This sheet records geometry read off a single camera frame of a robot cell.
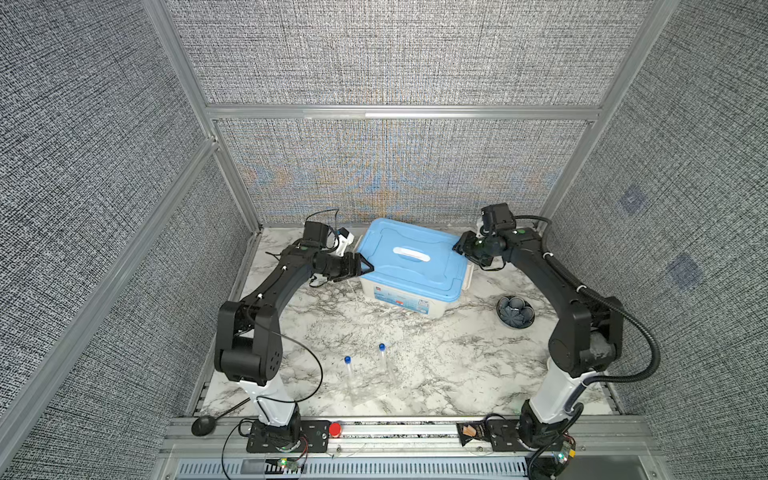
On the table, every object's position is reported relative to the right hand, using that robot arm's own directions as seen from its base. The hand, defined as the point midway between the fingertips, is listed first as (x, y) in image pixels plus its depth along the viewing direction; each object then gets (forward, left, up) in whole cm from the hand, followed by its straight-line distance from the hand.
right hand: (457, 248), depth 91 cm
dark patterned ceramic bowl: (-13, -18, -15) cm, 27 cm away
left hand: (-7, +28, -2) cm, 29 cm away
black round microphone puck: (-45, +67, -14) cm, 82 cm away
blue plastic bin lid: (-4, +13, 0) cm, 14 cm away
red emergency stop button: (-44, +35, -21) cm, 60 cm away
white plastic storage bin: (-14, +12, -8) cm, 20 cm away
